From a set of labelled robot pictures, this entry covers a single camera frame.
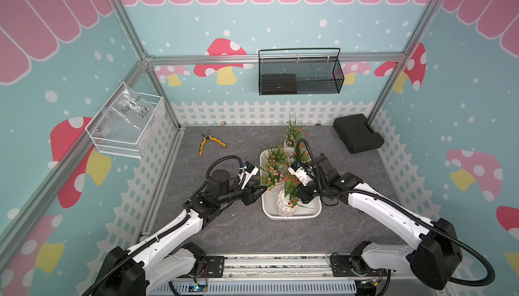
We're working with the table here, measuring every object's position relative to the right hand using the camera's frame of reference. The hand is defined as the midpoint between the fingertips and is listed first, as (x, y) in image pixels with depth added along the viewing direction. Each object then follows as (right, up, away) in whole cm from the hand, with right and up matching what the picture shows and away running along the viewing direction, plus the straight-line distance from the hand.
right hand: (293, 191), depth 79 cm
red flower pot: (-2, -4, -1) cm, 5 cm away
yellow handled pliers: (-45, +21, +33) cm, 60 cm away
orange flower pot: (-5, +12, +11) cm, 17 cm away
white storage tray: (+9, -11, +9) cm, 17 cm away
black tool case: (+38, +24, +30) cm, 54 cm away
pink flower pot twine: (-7, +5, +3) cm, 9 cm away
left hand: (-12, +2, -3) cm, 13 cm away
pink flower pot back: (+3, +24, +18) cm, 30 cm away
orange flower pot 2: (+6, +14, +12) cm, 20 cm away
